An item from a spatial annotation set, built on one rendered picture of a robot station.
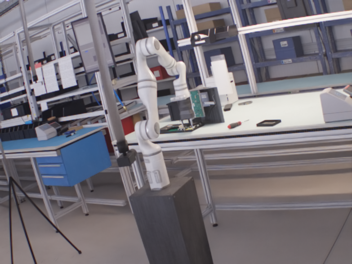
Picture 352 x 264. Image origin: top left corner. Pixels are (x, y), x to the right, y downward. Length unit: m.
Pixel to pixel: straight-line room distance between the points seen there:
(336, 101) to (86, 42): 2.34
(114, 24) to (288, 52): 3.69
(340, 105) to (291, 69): 4.67
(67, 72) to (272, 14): 3.12
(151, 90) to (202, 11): 4.68
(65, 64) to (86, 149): 0.92
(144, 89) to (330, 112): 0.89
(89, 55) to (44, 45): 6.45
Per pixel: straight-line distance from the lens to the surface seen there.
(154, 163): 2.07
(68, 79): 4.33
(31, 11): 10.51
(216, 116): 2.58
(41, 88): 4.73
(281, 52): 6.16
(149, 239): 2.18
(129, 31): 4.44
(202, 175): 3.50
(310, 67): 6.57
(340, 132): 2.05
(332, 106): 2.04
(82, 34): 3.72
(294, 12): 4.17
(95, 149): 4.02
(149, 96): 2.07
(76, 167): 3.86
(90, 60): 3.75
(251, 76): 3.86
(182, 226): 2.07
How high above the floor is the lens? 1.49
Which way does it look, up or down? 11 degrees down
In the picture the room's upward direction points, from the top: 13 degrees counter-clockwise
